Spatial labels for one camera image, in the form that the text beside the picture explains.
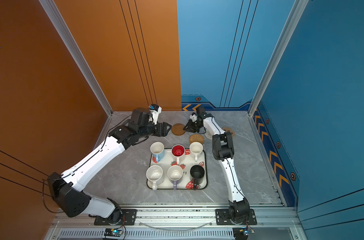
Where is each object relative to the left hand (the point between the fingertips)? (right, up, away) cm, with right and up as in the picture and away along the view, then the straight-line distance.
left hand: (167, 124), depth 76 cm
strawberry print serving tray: (-2, -23, +17) cm, 29 cm away
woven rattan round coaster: (+17, -10, +29) cm, 35 cm away
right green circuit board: (+36, -51, -6) cm, 63 cm away
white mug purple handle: (+3, -29, +11) cm, 31 cm away
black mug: (+16, -29, +9) cm, 34 cm away
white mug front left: (-9, -29, +11) cm, 32 cm away
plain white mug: (+16, -16, +17) cm, 28 cm away
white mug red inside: (+5, -18, +18) cm, 26 cm away
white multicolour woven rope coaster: (+26, -8, +29) cm, 39 cm away
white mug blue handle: (-8, -17, +17) cm, 25 cm away
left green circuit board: (-25, -52, -5) cm, 58 cm away
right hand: (+9, -4, +33) cm, 34 cm away
